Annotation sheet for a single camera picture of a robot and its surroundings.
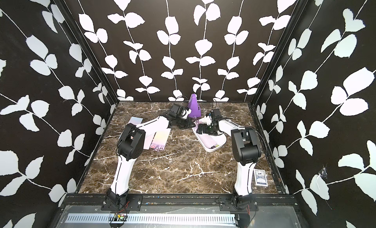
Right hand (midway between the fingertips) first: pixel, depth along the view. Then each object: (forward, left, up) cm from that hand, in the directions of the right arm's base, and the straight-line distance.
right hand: (201, 129), depth 100 cm
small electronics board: (-50, +42, -3) cm, 66 cm away
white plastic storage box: (-9, -6, -3) cm, 12 cm away
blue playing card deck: (-31, -33, -3) cm, 45 cm away
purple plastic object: (+17, +4, +5) cm, 18 cm away
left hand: (+1, +3, +6) cm, 6 cm away
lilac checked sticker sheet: (+2, +3, +4) cm, 5 cm away
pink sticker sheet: (+9, +49, -2) cm, 50 cm away
